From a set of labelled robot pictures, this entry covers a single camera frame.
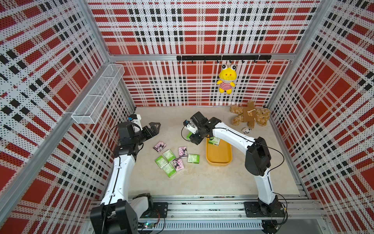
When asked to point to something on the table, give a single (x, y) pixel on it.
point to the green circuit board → (149, 225)
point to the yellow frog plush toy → (227, 75)
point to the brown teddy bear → (249, 113)
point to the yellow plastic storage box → (221, 155)
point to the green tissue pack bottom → (169, 170)
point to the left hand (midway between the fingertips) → (157, 126)
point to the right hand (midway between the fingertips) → (198, 135)
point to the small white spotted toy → (246, 130)
